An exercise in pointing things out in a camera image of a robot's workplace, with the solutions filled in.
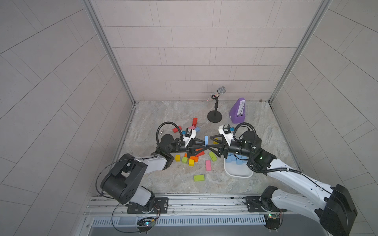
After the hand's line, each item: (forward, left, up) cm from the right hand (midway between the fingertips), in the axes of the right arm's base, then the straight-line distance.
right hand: (210, 144), depth 68 cm
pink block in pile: (+25, +9, -20) cm, 33 cm away
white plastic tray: (-3, -15, -22) cm, 27 cm away
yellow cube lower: (0, +10, -21) cm, 23 cm away
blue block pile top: (+23, +5, -21) cm, 32 cm away
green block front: (-8, +6, -22) cm, 24 cm away
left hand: (+1, +2, -5) cm, 5 cm away
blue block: (-7, -8, -1) cm, 11 cm away
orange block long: (+3, +8, -21) cm, 23 cm away
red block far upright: (+30, +7, -21) cm, 37 cm away
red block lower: (-2, +4, -4) cm, 6 cm away
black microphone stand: (+35, -8, -22) cm, 42 cm away
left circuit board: (-27, +31, -20) cm, 46 cm away
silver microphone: (+31, -10, +6) cm, 33 cm away
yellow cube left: (+3, +18, -19) cm, 26 cm away
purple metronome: (+31, -23, -14) cm, 41 cm away
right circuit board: (-29, -28, -26) cm, 48 cm away
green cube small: (+2, +14, -20) cm, 24 cm away
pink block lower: (-1, 0, -23) cm, 23 cm away
